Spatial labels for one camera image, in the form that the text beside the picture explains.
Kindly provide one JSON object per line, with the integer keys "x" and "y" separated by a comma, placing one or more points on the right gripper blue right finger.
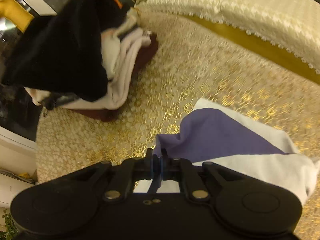
{"x": 165, "y": 165}

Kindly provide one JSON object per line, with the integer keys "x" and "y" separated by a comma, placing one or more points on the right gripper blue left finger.
{"x": 151, "y": 163}

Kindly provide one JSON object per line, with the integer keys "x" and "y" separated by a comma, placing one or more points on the white purple raglan t-shirt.
{"x": 215, "y": 133}

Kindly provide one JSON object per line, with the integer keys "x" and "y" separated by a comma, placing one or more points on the dark red folded garment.
{"x": 144, "y": 56}

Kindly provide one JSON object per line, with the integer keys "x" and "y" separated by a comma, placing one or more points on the gold lace tablecloth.
{"x": 191, "y": 63}

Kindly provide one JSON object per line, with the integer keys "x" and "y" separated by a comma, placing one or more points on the black folded garment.
{"x": 62, "y": 53}

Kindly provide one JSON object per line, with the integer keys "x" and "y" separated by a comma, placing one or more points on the green sofa with cream cover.
{"x": 283, "y": 31}

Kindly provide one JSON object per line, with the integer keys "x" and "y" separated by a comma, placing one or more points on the yellow giraffe toy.
{"x": 13, "y": 11}

